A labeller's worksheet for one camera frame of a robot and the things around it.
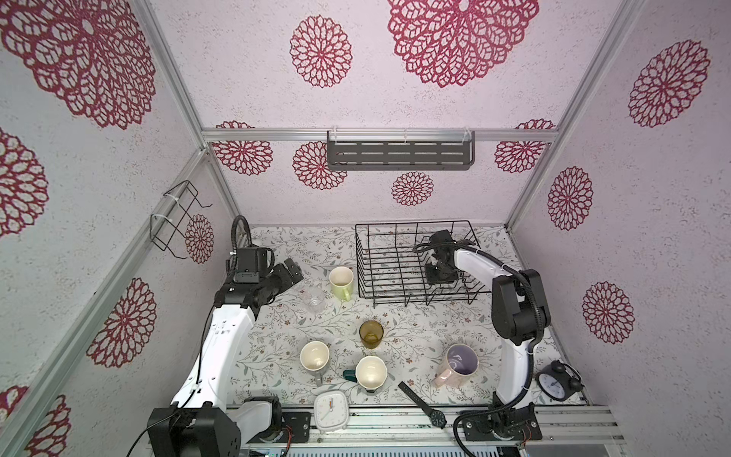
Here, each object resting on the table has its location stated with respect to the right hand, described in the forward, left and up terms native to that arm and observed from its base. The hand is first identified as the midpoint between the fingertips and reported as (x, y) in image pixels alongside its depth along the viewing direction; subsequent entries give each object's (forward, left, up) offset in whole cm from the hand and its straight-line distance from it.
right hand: (432, 275), depth 100 cm
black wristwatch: (-43, +3, -4) cm, 43 cm away
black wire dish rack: (+9, +13, -3) cm, 16 cm away
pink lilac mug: (-30, -5, -1) cm, 30 cm away
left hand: (-13, +44, +17) cm, 49 cm away
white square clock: (-43, +31, 0) cm, 53 cm away
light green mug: (-5, +32, +4) cm, 32 cm away
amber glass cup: (-21, +21, -2) cm, 30 cm away
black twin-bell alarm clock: (-35, -28, +3) cm, 45 cm away
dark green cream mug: (-34, +21, -1) cm, 40 cm away
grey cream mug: (-30, +38, 0) cm, 48 cm away
